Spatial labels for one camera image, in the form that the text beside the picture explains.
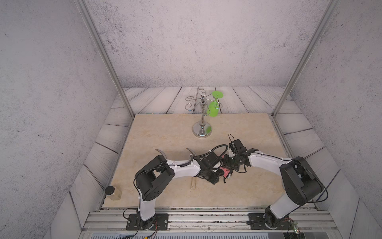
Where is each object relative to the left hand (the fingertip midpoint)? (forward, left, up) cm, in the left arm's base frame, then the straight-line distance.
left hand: (219, 181), depth 86 cm
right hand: (+8, -2, +2) cm, 9 cm away
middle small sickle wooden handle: (-1, +15, 0) cm, 15 cm away
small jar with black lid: (-7, +55, +7) cm, 56 cm away
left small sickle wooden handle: (+20, +35, -1) cm, 40 cm away
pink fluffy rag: (+4, -3, +5) cm, 7 cm away
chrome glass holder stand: (+38, +8, +1) cm, 39 cm away
